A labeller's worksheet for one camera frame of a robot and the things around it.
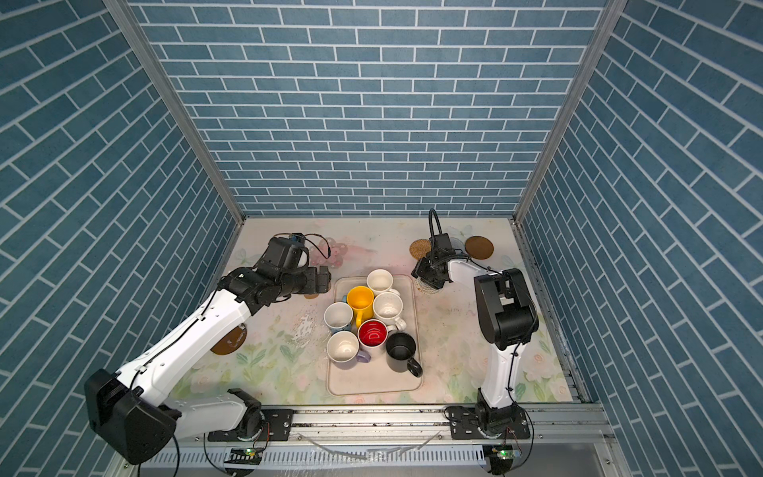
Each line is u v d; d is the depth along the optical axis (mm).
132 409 370
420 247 1116
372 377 817
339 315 880
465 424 736
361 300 930
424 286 990
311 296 963
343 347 848
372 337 870
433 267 770
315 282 703
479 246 1125
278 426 736
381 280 954
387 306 927
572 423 754
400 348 835
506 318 530
